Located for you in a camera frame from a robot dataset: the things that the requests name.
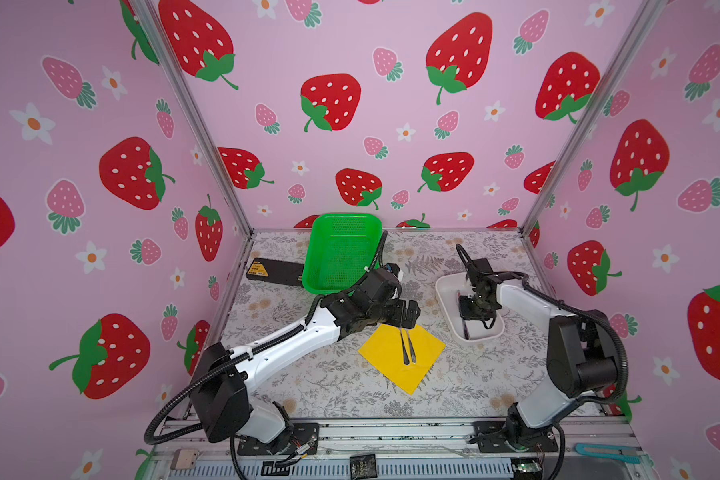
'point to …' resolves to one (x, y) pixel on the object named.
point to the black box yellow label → (276, 271)
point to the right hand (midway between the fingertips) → (467, 313)
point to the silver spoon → (406, 357)
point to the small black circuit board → (363, 466)
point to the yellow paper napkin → (385, 351)
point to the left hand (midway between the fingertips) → (409, 308)
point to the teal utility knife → (628, 454)
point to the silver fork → (412, 349)
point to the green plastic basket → (339, 250)
